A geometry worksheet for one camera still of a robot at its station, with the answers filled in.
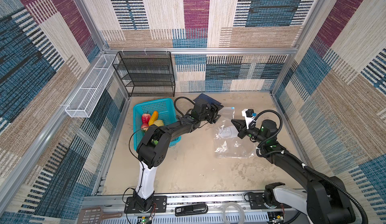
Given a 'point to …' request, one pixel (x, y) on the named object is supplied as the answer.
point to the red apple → (146, 118)
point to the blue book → (209, 100)
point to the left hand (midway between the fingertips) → (225, 107)
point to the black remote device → (191, 210)
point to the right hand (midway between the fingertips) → (232, 121)
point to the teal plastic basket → (165, 108)
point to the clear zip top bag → (228, 144)
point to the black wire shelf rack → (146, 74)
